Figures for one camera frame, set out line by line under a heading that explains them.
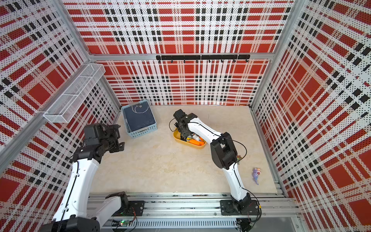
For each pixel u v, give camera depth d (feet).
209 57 2.97
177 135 3.36
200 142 3.04
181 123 2.28
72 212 1.25
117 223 2.34
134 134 3.23
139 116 3.55
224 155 1.83
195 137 3.09
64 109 2.29
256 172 2.76
